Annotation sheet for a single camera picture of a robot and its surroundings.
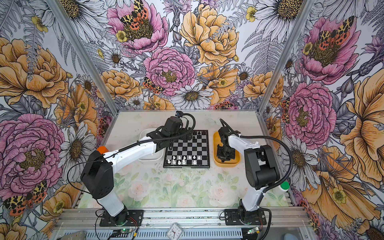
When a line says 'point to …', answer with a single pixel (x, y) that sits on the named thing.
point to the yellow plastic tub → (217, 140)
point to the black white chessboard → (189, 154)
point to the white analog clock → (174, 232)
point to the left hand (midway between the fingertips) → (184, 132)
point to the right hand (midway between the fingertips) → (223, 162)
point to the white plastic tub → (157, 156)
